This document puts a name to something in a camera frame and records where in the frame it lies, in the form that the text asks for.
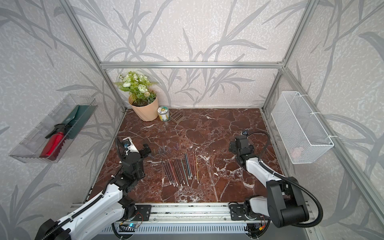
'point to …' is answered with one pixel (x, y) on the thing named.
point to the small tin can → (163, 113)
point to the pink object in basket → (296, 152)
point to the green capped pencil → (188, 166)
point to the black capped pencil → (177, 173)
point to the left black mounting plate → (143, 212)
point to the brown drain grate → (177, 116)
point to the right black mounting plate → (237, 211)
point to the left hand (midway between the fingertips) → (137, 142)
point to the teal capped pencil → (183, 171)
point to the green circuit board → (132, 225)
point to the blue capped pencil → (180, 170)
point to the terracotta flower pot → (148, 112)
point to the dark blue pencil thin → (165, 171)
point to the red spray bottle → (55, 141)
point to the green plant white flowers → (137, 86)
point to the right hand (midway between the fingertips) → (240, 142)
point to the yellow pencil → (196, 161)
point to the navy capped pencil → (186, 166)
